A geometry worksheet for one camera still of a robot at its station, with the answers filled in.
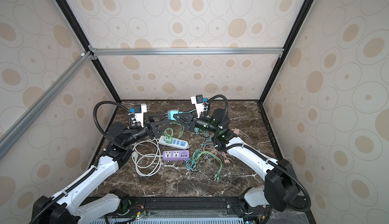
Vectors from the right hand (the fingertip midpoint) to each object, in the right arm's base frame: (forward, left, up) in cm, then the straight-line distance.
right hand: (176, 117), depth 64 cm
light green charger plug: (+6, +9, -29) cm, 31 cm away
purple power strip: (-2, +3, -33) cm, 34 cm away
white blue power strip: (+7, +5, -34) cm, 35 cm away
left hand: (-2, +3, 0) cm, 3 cm away
